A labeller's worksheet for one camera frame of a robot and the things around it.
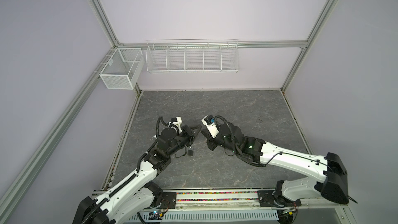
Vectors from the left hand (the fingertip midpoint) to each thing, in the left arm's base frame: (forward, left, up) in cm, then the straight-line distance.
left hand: (203, 128), depth 72 cm
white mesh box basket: (+49, +50, -1) cm, 70 cm away
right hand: (-2, +1, -1) cm, 2 cm away
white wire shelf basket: (+50, +4, +6) cm, 51 cm away
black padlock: (-1, +8, -24) cm, 25 cm away
